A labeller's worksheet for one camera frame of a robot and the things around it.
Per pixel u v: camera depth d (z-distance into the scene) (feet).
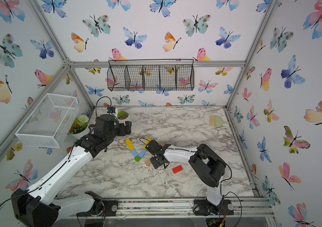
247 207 2.47
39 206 1.22
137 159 2.99
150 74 3.20
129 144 3.23
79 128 3.06
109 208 2.42
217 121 3.63
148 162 2.92
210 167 1.57
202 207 2.43
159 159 2.16
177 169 2.86
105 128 1.85
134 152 3.07
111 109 2.17
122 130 2.24
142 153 3.07
